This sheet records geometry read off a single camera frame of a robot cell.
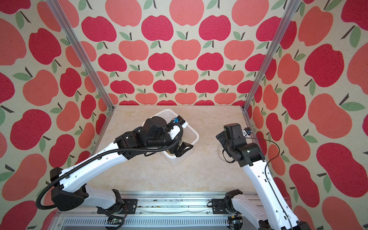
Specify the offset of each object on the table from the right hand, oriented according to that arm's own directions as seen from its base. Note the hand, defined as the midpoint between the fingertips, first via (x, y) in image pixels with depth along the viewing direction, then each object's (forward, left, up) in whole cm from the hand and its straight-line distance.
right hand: (225, 137), depth 72 cm
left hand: (-9, +18, +8) cm, 22 cm away
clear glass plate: (+7, -3, -27) cm, 28 cm away
